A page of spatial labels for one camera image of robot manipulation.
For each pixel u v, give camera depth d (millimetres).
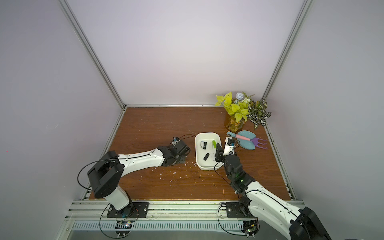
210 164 889
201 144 973
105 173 478
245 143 975
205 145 973
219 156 712
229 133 1007
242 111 849
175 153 681
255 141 1000
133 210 682
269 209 482
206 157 921
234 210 721
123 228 724
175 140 811
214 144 975
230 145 670
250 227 696
